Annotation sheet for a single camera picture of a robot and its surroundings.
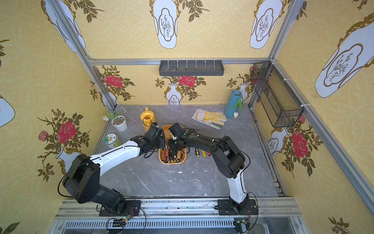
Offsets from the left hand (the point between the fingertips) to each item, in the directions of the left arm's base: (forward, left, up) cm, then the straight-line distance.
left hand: (157, 139), depth 90 cm
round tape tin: (+2, +30, -2) cm, 31 cm away
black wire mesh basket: (+2, -66, +25) cm, 71 cm away
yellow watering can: (+17, +8, +1) cm, 19 cm away
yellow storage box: (-10, -6, -4) cm, 12 cm away
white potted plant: (+16, +28, -2) cm, 33 cm away
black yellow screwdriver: (-6, -25, -6) cm, 26 cm away
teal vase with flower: (+25, -52, +9) cm, 58 cm away
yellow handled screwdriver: (-7, -29, -7) cm, 31 cm away
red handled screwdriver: (-7, -32, -7) cm, 34 cm away
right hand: (0, -10, -4) cm, 11 cm away
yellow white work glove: (+20, -40, -7) cm, 45 cm away
